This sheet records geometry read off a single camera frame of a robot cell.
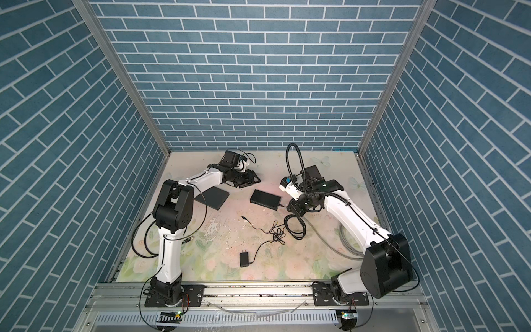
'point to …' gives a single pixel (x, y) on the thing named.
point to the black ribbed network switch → (267, 200)
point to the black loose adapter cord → (277, 232)
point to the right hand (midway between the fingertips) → (289, 205)
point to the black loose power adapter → (243, 259)
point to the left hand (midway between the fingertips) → (257, 180)
